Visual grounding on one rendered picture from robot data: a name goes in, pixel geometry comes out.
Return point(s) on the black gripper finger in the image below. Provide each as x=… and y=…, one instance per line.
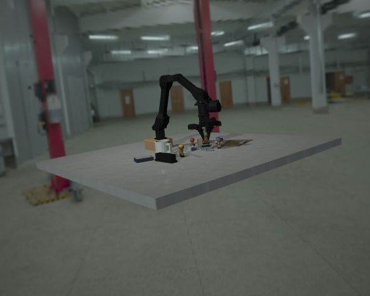
x=201, y=131
x=208, y=132

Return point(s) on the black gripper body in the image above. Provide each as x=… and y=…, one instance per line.
x=195, y=126

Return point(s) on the brown clipboard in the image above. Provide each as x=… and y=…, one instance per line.
x=235, y=143

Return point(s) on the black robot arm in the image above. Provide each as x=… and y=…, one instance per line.
x=162, y=119

